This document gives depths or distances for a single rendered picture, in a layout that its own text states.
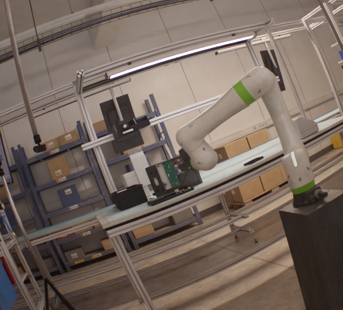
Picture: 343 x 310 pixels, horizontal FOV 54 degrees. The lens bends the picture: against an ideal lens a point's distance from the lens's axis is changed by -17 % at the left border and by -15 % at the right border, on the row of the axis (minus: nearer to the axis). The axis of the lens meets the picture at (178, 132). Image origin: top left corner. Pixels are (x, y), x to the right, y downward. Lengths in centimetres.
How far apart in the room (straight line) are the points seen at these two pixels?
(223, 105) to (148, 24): 549
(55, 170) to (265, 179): 322
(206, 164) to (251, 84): 41
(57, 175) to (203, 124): 437
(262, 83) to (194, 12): 585
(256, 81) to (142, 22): 555
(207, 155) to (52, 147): 436
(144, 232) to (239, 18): 449
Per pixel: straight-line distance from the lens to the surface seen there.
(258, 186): 603
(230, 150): 584
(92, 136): 297
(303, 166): 169
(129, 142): 424
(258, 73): 169
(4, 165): 290
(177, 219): 616
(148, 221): 214
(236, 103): 170
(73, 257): 601
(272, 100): 184
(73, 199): 590
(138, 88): 668
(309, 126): 260
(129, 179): 283
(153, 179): 253
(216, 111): 173
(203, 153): 178
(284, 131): 185
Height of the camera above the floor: 124
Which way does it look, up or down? 2 degrees up
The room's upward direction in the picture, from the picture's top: 21 degrees counter-clockwise
